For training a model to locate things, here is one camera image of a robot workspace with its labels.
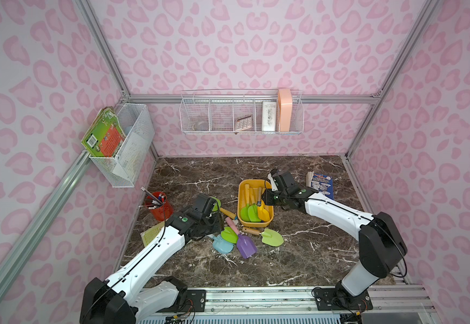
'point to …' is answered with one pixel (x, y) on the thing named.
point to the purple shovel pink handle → (247, 245)
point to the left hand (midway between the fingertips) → (220, 221)
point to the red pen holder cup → (159, 206)
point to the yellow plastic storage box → (253, 183)
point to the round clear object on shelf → (200, 125)
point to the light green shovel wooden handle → (244, 210)
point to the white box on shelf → (269, 116)
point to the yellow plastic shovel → (263, 213)
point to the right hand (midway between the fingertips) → (261, 196)
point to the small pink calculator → (243, 123)
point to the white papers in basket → (131, 154)
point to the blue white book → (323, 183)
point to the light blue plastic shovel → (220, 245)
